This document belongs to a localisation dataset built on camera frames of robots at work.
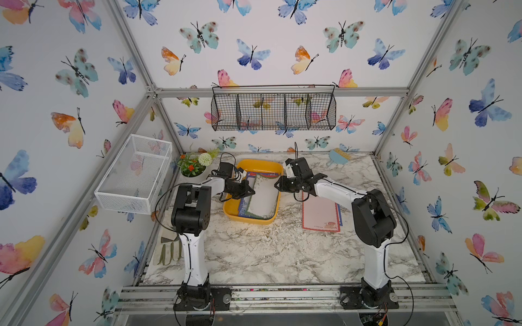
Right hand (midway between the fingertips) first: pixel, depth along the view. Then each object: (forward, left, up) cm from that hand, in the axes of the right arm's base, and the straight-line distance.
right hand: (277, 183), depth 94 cm
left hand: (+1, +10, -7) cm, 12 cm away
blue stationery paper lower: (-8, +16, -10) cm, 20 cm away
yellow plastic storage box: (-8, +21, -10) cm, 25 cm away
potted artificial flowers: (+5, +39, +4) cm, 39 cm away
